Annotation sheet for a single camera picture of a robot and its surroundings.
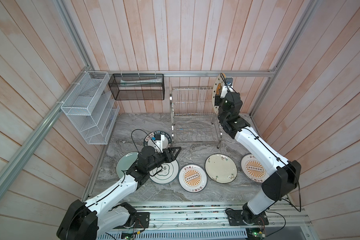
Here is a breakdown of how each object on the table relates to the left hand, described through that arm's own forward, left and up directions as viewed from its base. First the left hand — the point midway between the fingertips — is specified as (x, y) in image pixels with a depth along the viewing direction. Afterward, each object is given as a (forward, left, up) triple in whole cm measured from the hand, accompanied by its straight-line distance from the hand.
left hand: (179, 151), depth 76 cm
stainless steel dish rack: (+41, -11, -21) cm, 47 cm away
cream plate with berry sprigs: (0, -27, -20) cm, 33 cm away
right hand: (+23, -23, +23) cm, 40 cm away
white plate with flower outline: (-4, +8, -20) cm, 22 cm away
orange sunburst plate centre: (-6, -8, -21) cm, 23 cm away
